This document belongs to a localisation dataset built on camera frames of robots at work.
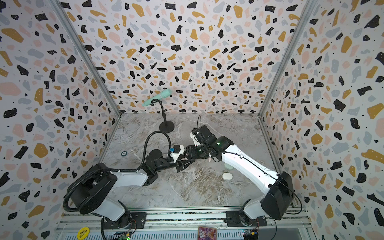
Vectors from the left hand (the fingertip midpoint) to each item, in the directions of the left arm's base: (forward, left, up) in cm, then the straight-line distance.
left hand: (194, 155), depth 76 cm
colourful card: (-32, -5, -18) cm, 37 cm away
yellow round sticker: (-30, +53, -19) cm, 63 cm away
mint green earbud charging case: (+2, -20, -18) cm, 28 cm away
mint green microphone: (+33, +18, +13) cm, 40 cm away
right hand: (0, +4, +2) cm, 4 cm away
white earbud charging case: (-4, -19, -19) cm, 27 cm away
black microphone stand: (+36, +23, -19) cm, 47 cm away
